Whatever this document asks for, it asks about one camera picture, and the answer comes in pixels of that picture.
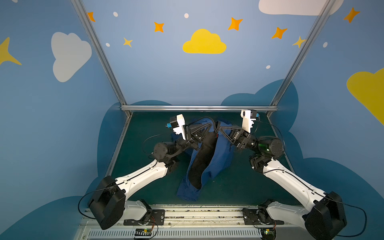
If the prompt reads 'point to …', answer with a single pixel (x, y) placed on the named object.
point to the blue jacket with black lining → (214, 159)
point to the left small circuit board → (143, 232)
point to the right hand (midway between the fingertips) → (222, 130)
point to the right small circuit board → (268, 234)
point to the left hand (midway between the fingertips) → (209, 123)
